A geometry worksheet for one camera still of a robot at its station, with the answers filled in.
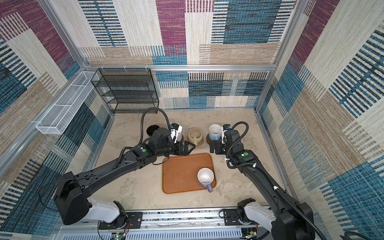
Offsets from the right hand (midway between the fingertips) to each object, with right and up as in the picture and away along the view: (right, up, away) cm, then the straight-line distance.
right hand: (218, 145), depth 82 cm
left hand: (-15, +1, -7) cm, 16 cm away
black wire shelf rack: (-61, +35, +27) cm, 75 cm away
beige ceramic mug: (-12, +3, +19) cm, 23 cm away
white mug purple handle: (-7, -18, +3) cm, 20 cm away
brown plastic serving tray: (-21, -17, +7) cm, 28 cm away
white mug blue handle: (+1, +6, +16) cm, 17 cm away
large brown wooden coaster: (-4, +1, +21) cm, 21 cm away
